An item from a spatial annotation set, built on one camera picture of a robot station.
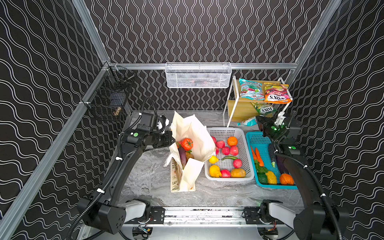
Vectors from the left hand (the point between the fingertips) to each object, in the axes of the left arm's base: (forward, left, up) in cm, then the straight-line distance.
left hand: (178, 140), depth 72 cm
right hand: (+13, -38, +5) cm, 41 cm away
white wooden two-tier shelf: (+23, -36, +7) cm, 43 cm away
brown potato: (+2, -4, -19) cm, 19 cm away
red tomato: (+8, -3, -15) cm, 18 cm away
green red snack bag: (+27, -38, +10) cm, 48 cm away
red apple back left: (+16, -19, -21) cm, 33 cm away
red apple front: (-7, -25, -21) cm, 33 cm away
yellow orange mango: (-6, -32, -22) cm, 39 cm away
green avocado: (-9, -44, -22) cm, 50 cm away
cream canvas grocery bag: (+14, -6, -6) cm, 16 cm away
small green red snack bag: (+11, -36, +1) cm, 38 cm away
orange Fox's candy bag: (+26, -51, +9) cm, 58 cm away
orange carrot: (+6, -46, -25) cm, 52 cm away
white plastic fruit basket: (+21, -26, -21) cm, 39 cm away
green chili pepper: (+5, -32, -25) cm, 41 cm away
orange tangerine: (+16, -31, -22) cm, 41 cm away
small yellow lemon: (+2, -19, -23) cm, 29 cm away
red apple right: (+9, -31, -21) cm, 39 cm away
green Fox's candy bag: (+32, -52, -9) cm, 62 cm away
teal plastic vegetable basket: (+13, -45, -16) cm, 49 cm away
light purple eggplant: (+1, -1, -15) cm, 15 cm away
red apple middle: (+13, -23, -21) cm, 34 cm away
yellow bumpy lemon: (-6, -19, -21) cm, 29 cm away
